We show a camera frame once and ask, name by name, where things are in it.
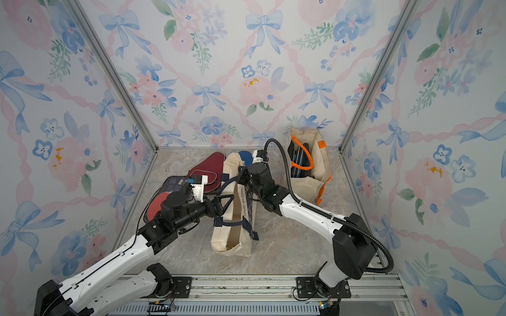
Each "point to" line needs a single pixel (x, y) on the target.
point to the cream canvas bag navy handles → (234, 230)
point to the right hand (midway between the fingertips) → (231, 162)
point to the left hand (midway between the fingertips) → (228, 195)
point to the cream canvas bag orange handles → (312, 187)
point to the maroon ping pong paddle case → (213, 167)
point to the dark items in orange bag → (297, 155)
